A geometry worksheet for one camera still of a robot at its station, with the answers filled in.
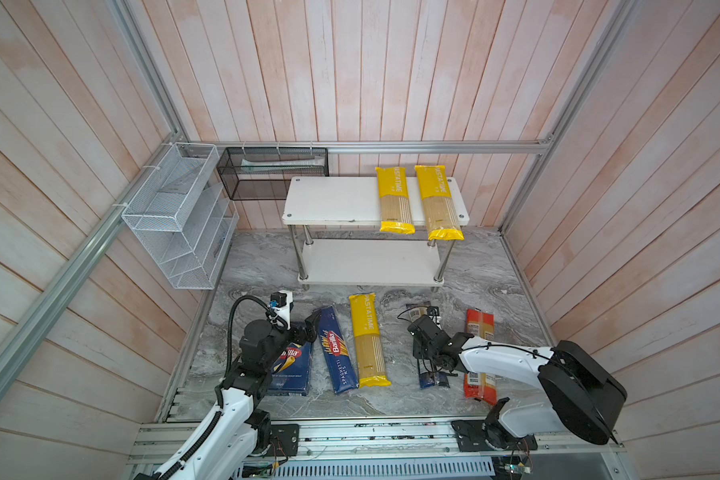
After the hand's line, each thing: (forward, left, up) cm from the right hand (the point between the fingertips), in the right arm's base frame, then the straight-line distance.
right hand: (422, 343), depth 91 cm
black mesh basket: (+50, +54, +27) cm, 79 cm away
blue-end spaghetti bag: (+9, +1, +3) cm, 10 cm away
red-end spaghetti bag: (-13, -14, +3) cm, 19 cm away
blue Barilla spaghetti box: (-9, +24, +5) cm, 27 cm away
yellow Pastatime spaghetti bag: (-5, +17, +4) cm, 18 cm away
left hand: (+1, +34, +16) cm, 38 cm away
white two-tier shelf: (+24, +21, +36) cm, 48 cm away
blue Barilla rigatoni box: (-13, +38, +8) cm, 41 cm away
